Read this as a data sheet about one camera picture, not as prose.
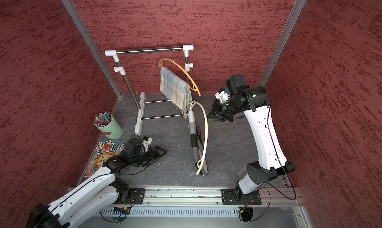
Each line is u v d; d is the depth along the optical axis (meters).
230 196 0.74
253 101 0.41
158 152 0.73
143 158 0.68
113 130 0.88
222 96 0.61
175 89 0.88
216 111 0.53
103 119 0.89
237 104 0.43
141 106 1.06
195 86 0.74
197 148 0.68
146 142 0.75
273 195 0.76
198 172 0.60
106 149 0.90
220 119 0.57
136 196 0.74
